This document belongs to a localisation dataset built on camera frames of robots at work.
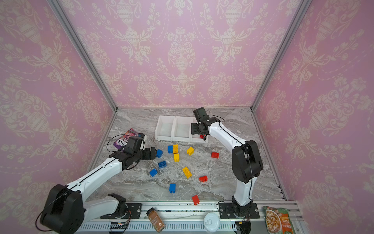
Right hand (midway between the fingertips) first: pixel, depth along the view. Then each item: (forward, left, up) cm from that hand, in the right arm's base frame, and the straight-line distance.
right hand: (197, 129), depth 92 cm
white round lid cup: (-48, -3, -8) cm, 49 cm away
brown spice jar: (-46, +23, -8) cm, 53 cm away
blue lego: (-10, +26, -12) cm, 30 cm away
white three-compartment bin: (+9, +15, -10) cm, 20 cm away
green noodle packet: (-49, -36, -13) cm, 62 cm away
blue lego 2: (-22, +28, -13) cm, 38 cm away
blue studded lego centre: (-18, +23, -10) cm, 31 cm away
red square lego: (-13, -10, -12) cm, 21 cm away
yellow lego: (-9, +5, -11) cm, 15 cm away
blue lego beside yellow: (-8, +18, -10) cm, 23 cm away
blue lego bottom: (-32, +16, -11) cm, 37 cm away
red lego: (-27, -1, -14) cm, 30 cm away
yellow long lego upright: (-7, +15, -12) cm, 20 cm away
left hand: (-13, +29, -4) cm, 32 cm away
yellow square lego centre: (-14, +14, -11) cm, 22 cm away
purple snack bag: (-2, +51, -9) cm, 51 cm away
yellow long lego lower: (-23, +8, -11) cm, 27 cm away
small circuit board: (-47, +44, -15) cm, 66 cm away
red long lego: (+1, -3, -10) cm, 11 cm away
